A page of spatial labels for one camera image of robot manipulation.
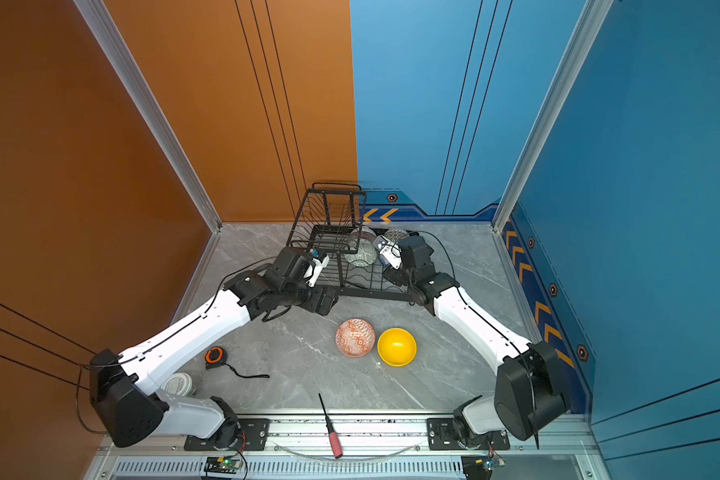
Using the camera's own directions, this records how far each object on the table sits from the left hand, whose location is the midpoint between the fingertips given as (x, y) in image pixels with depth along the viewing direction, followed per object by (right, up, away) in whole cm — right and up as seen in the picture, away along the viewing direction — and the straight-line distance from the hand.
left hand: (325, 289), depth 78 cm
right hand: (+21, +10, +6) cm, 25 cm away
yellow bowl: (+20, -17, +6) cm, 27 cm away
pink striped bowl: (+11, +17, +26) cm, 33 cm away
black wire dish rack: (-3, +22, +29) cm, 36 cm away
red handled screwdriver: (+3, -35, -6) cm, 36 cm away
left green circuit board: (-23, -41, -8) cm, 48 cm away
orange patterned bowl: (+7, -16, +11) cm, 21 cm away
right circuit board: (+38, -41, -8) cm, 57 cm away
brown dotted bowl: (+22, +16, +31) cm, 41 cm away
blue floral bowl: (+15, +9, +24) cm, 30 cm away
